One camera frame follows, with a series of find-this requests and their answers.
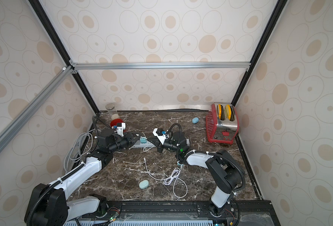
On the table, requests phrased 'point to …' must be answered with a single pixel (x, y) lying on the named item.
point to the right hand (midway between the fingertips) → (153, 137)
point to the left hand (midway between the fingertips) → (144, 134)
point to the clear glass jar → (112, 110)
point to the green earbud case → (144, 184)
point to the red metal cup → (114, 122)
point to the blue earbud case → (195, 120)
